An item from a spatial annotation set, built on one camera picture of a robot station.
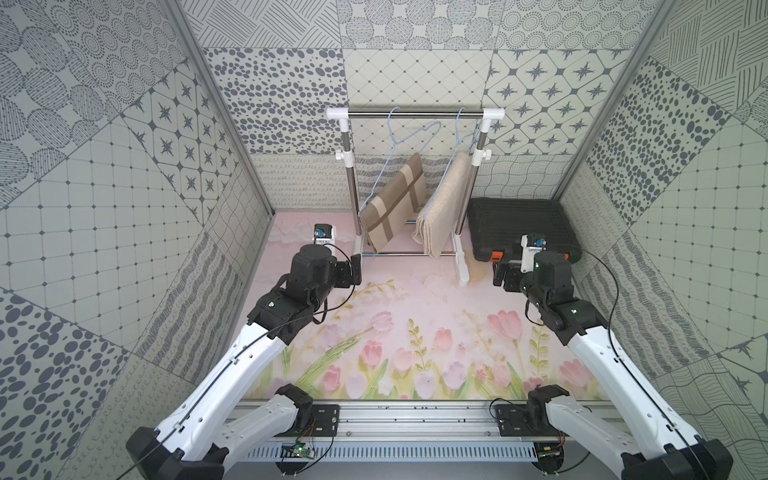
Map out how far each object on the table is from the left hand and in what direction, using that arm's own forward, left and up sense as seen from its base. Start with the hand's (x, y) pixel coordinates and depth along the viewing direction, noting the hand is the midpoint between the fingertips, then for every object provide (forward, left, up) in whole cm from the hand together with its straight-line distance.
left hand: (334, 246), depth 72 cm
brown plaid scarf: (+20, -13, -8) cm, 25 cm away
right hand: (+1, -46, -10) cm, 47 cm away
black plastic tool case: (+31, -52, -24) cm, 65 cm away
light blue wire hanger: (+46, -13, 0) cm, 48 cm away
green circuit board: (-39, +7, -31) cm, 50 cm away
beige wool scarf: (+13, -27, -5) cm, 31 cm away
